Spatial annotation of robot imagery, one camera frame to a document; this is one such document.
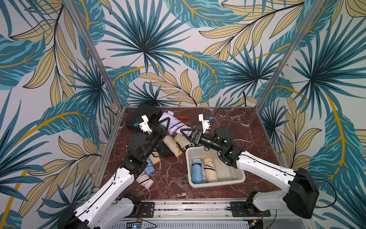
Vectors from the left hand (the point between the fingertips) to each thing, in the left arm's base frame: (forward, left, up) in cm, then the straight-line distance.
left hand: (170, 121), depth 66 cm
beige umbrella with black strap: (-4, +11, -33) cm, 35 cm away
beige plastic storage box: (-13, -32, -33) cm, 47 cm away
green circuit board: (-38, +16, -38) cm, 56 cm away
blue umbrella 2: (-10, +14, -34) cm, 38 cm away
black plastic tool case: (+33, +18, -31) cm, 49 cm away
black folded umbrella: (+1, +5, -32) cm, 32 cm away
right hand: (-3, -5, -3) cm, 7 cm away
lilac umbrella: (-2, -2, 0) cm, 3 cm away
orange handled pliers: (+32, -5, -35) cm, 48 cm away
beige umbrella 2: (+6, +1, -33) cm, 33 cm away
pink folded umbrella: (-17, +15, -32) cm, 39 cm away
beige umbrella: (-11, -22, -31) cm, 40 cm away
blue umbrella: (-13, -14, -31) cm, 36 cm away
